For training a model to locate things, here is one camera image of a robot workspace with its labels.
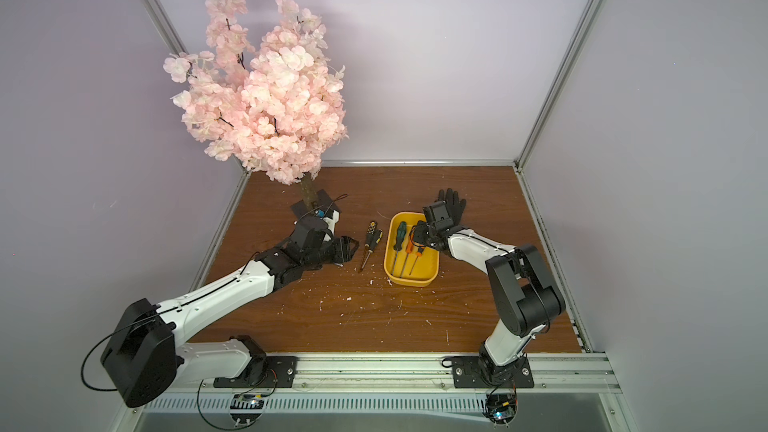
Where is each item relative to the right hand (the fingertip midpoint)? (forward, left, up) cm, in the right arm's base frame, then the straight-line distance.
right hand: (420, 226), depth 95 cm
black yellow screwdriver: (-2, +16, -4) cm, 16 cm away
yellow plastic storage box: (-12, +5, -6) cm, 14 cm away
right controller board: (-47, -19, -8) cm, 51 cm away
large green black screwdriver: (-1, +7, -4) cm, 8 cm away
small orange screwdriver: (-7, 0, -5) cm, 9 cm away
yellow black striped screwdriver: (-1, +17, -4) cm, 17 cm away
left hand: (-11, +18, +8) cm, 23 cm away
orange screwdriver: (-6, +4, -5) cm, 9 cm away
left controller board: (-48, +44, -9) cm, 66 cm away
